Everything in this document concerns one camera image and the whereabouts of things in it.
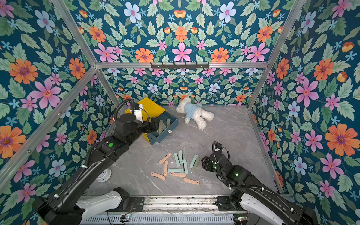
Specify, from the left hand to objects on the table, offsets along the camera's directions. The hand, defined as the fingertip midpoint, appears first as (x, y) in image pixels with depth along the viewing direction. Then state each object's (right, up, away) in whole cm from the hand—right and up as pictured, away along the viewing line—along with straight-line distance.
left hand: (153, 117), depth 70 cm
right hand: (+28, -24, +7) cm, 37 cm away
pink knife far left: (+2, -36, +13) cm, 38 cm away
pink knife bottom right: (+18, -38, +12) cm, 43 cm away
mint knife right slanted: (+21, -28, +18) cm, 40 cm away
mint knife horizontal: (+9, -33, +16) cm, 38 cm away
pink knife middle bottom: (+11, -35, +14) cm, 39 cm away
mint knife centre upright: (+15, -29, +18) cm, 37 cm away
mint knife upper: (+13, -26, +20) cm, 35 cm away
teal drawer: (-2, -12, +6) cm, 13 cm away
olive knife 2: (+4, -3, +20) cm, 20 cm away
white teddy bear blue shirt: (+19, +6, +36) cm, 41 cm away
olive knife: (+23, -30, +18) cm, 41 cm away
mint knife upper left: (+10, -27, +20) cm, 35 cm away
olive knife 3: (+2, -6, +18) cm, 19 cm away
